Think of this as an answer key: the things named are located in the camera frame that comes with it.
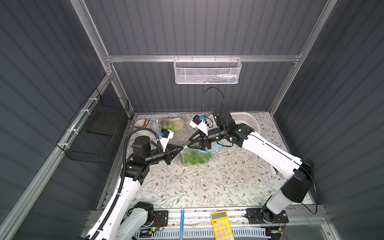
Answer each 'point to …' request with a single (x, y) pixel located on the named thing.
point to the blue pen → (182, 221)
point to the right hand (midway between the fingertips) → (191, 142)
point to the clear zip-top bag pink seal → (178, 135)
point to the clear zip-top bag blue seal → (214, 151)
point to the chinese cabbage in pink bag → (173, 124)
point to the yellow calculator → (221, 226)
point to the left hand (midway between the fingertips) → (183, 150)
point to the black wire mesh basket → (93, 136)
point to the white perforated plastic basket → (246, 118)
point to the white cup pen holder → (142, 123)
